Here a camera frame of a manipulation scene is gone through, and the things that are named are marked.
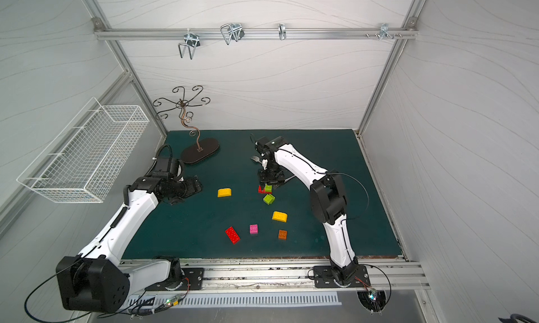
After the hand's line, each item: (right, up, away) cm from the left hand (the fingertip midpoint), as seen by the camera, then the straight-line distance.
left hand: (195, 189), depth 82 cm
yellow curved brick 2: (+34, -13, +6) cm, 37 cm away
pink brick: (+23, -17, +2) cm, 29 cm away
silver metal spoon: (+22, +11, +26) cm, 36 cm away
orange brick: (+35, -18, 0) cm, 39 cm away
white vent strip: (-8, -36, -11) cm, 39 cm away
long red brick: (+15, -18, +1) cm, 24 cm away
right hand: (+29, 0, +6) cm, 29 cm away
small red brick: (+26, -3, +13) cm, 29 cm away
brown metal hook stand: (-11, +14, +26) cm, 31 cm away
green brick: (+29, -6, +9) cm, 31 cm away
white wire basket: (-32, +11, -13) cm, 37 cm away
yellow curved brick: (+8, -4, +14) cm, 17 cm away
